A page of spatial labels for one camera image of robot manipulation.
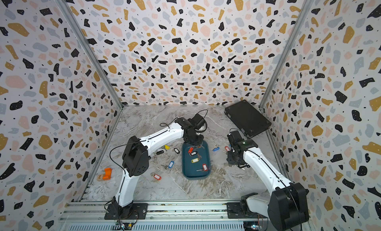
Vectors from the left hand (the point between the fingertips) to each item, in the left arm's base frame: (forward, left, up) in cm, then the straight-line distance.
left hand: (201, 142), depth 89 cm
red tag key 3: (-12, -2, -9) cm, 15 cm away
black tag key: (0, +16, -10) cm, 19 cm away
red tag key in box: (+1, +7, -10) cm, 12 cm away
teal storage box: (-2, -2, -9) cm, 9 cm away
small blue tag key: (+1, -10, -10) cm, 14 cm away
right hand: (-11, -19, -2) cm, 22 cm away
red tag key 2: (+2, -18, -10) cm, 20 cm away
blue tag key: (-9, +19, -10) cm, 23 cm away
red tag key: (-16, +26, -10) cm, 32 cm away
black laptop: (+25, -37, -8) cm, 45 cm away
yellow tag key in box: (-7, +4, -10) cm, 12 cm away
